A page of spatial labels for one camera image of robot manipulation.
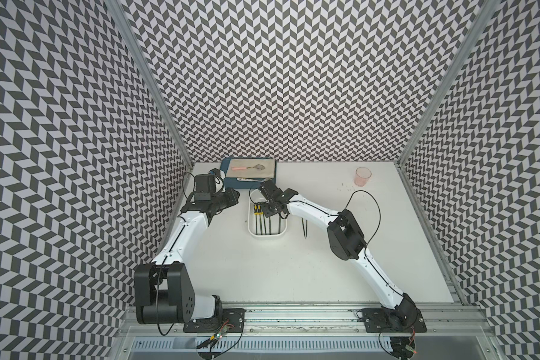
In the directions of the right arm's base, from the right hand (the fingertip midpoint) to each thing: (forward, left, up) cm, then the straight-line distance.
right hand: (270, 208), depth 101 cm
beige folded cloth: (+20, +2, +3) cm, 20 cm away
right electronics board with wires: (-51, -42, +2) cm, 66 cm away
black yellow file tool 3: (-2, +4, +2) cm, 5 cm away
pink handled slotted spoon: (+27, +8, 0) cm, 28 cm away
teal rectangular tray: (+18, +20, -2) cm, 27 cm away
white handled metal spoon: (+18, +13, 0) cm, 22 cm away
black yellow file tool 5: (-11, -15, 0) cm, 18 cm away
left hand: (-4, +11, +17) cm, 21 cm away
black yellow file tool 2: (-7, +2, 0) cm, 7 cm away
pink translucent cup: (+12, -43, +7) cm, 45 cm away
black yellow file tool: (-8, -4, 0) cm, 9 cm away
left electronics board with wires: (-51, +19, +1) cm, 55 cm away
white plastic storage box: (+1, +6, +8) cm, 10 cm away
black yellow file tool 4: (-3, +6, +1) cm, 7 cm away
